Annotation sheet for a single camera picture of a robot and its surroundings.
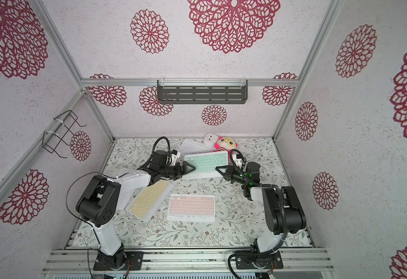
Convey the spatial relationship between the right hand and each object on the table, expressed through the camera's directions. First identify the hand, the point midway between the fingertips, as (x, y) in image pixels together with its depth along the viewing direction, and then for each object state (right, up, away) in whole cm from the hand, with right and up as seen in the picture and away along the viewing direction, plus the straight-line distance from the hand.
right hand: (215, 168), depth 86 cm
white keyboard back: (-16, +13, +31) cm, 37 cm away
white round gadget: (-1, +17, +30) cm, 35 cm away
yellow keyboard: (-36, -18, +6) cm, 41 cm away
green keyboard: (-5, +2, +4) cm, 6 cm away
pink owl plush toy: (+7, +13, +23) cm, 27 cm away
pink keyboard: (-12, -21, +3) cm, 24 cm away
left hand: (-12, -2, +5) cm, 13 cm away
